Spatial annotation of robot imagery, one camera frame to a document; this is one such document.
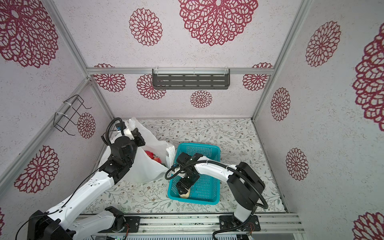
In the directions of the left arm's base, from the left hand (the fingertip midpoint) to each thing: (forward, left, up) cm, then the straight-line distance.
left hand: (137, 131), depth 76 cm
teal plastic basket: (-21, -36, -28) cm, 51 cm away
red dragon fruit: (-1, -3, -22) cm, 22 cm away
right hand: (-19, -23, -23) cm, 38 cm away
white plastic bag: (-12, -8, -9) cm, 17 cm away
